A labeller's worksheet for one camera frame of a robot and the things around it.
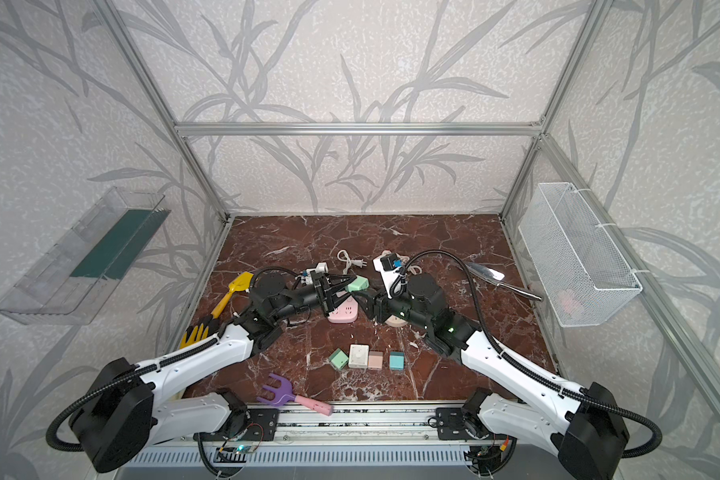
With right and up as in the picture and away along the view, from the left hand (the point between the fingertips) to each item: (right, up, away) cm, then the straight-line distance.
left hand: (359, 277), depth 68 cm
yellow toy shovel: (-42, -6, +31) cm, 53 cm away
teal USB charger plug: (+10, -25, +15) cm, 31 cm away
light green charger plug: (-7, -25, +15) cm, 30 cm away
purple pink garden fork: (-20, -32, +9) cm, 39 cm away
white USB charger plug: (-1, -24, +15) cm, 28 cm away
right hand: (+1, -1, +4) cm, 4 cm away
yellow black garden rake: (-48, -18, +19) cm, 55 cm away
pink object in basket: (+51, -7, +5) cm, 52 cm away
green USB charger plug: (0, -2, +1) cm, 2 cm away
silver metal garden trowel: (+44, -4, +31) cm, 54 cm away
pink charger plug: (+4, -25, +15) cm, 30 cm away
